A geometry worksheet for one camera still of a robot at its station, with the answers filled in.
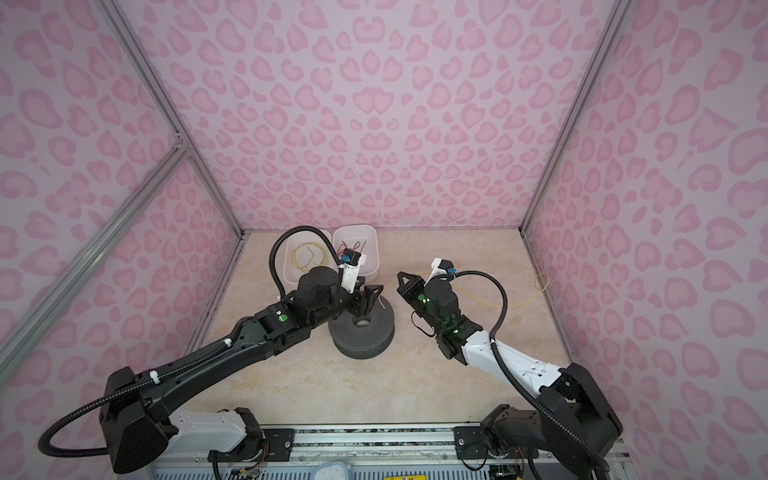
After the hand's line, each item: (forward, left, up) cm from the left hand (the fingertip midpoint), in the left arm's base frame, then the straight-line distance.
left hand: (376, 279), depth 73 cm
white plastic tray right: (+34, +7, -22) cm, 41 cm away
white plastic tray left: (+33, +30, -27) cm, 52 cm away
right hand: (+5, -5, -3) cm, 7 cm away
